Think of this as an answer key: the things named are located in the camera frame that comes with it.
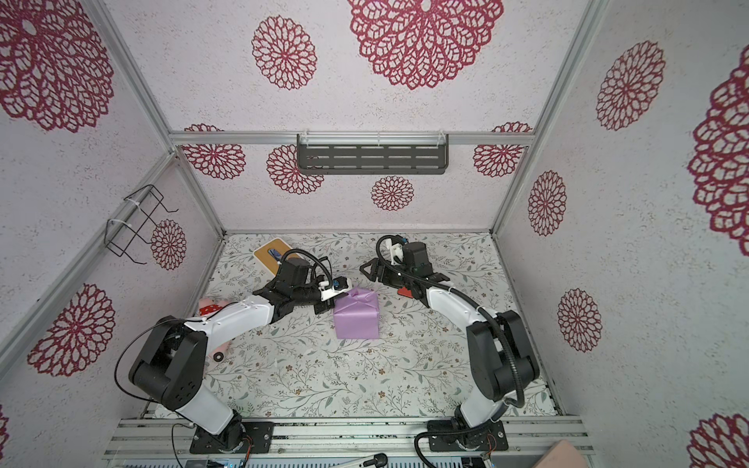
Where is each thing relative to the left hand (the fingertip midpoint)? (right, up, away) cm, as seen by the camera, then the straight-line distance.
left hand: (344, 291), depth 88 cm
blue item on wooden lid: (-28, +12, +20) cm, 36 cm away
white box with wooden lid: (-28, +8, +16) cm, 34 cm away
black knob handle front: (+10, -39, -18) cm, 44 cm away
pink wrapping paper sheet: (+4, -7, -4) cm, 9 cm away
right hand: (+7, +7, -2) cm, 10 cm away
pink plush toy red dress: (-44, -6, +4) cm, 45 cm away
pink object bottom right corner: (+54, -38, -18) cm, 69 cm away
